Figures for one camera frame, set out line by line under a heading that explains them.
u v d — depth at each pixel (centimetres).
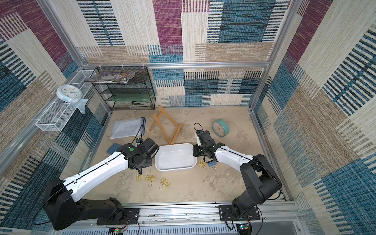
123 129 108
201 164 89
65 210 39
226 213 73
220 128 98
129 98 100
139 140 73
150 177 85
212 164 88
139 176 85
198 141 82
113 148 97
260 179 44
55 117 71
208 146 70
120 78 87
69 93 74
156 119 119
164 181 83
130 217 73
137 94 114
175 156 95
